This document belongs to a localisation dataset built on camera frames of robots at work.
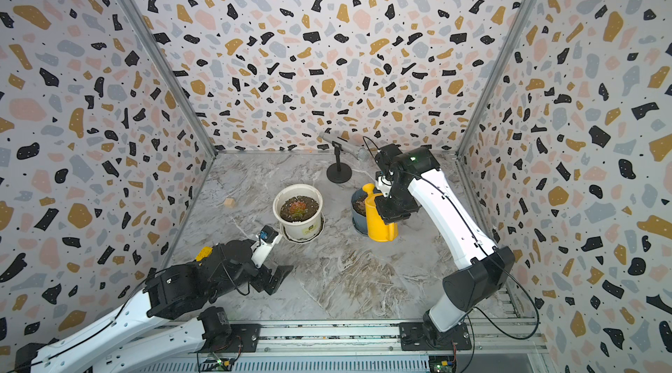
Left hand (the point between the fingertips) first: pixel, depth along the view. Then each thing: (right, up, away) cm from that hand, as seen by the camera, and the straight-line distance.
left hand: (283, 258), depth 69 cm
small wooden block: (-30, +11, +33) cm, 46 cm away
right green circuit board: (+43, -30, +2) cm, 52 cm away
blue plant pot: (+20, +15, +26) cm, 36 cm away
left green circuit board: (-18, -29, +1) cm, 34 cm away
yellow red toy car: (-29, -3, +14) cm, 33 cm away
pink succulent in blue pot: (+21, +11, +24) cm, 34 cm away
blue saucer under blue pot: (+21, +5, +23) cm, 32 cm away
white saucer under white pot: (+1, -1, +23) cm, 23 cm away
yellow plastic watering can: (+26, +7, +6) cm, 27 cm away
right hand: (+28, +9, +4) cm, 30 cm away
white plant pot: (+5, +6, +16) cm, 18 cm away
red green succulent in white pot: (0, +10, +21) cm, 23 cm away
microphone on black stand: (+14, +23, +44) cm, 52 cm away
